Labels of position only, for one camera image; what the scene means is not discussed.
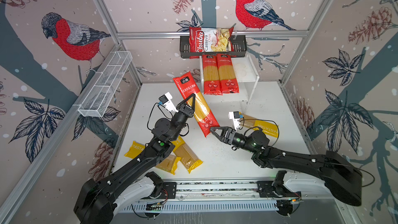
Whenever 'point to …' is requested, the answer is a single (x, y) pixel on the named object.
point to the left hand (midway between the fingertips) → (194, 95)
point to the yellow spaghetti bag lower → (169, 163)
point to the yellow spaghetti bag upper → (188, 159)
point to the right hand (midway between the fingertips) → (208, 134)
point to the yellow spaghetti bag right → (270, 129)
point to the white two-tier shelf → (247, 76)
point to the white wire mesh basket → (96, 102)
